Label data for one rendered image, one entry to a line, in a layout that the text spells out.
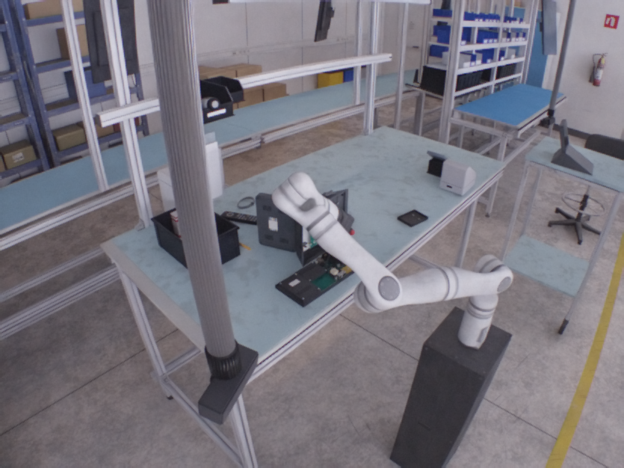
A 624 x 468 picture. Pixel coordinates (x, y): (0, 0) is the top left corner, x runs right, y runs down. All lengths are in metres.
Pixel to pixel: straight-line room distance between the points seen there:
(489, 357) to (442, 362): 0.16
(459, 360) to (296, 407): 1.09
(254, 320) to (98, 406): 1.45
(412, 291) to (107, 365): 2.01
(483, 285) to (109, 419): 1.96
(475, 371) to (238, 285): 0.81
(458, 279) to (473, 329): 0.30
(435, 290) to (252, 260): 0.68
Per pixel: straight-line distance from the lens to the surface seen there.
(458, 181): 1.98
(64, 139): 4.68
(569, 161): 2.47
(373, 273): 0.94
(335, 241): 0.94
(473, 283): 1.15
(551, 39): 4.82
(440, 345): 1.41
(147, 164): 2.64
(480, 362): 1.40
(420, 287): 1.06
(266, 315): 1.24
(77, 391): 2.60
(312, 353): 2.45
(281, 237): 1.47
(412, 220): 1.73
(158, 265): 1.52
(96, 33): 2.77
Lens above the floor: 1.86
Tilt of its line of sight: 33 degrees down
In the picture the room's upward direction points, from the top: straight up
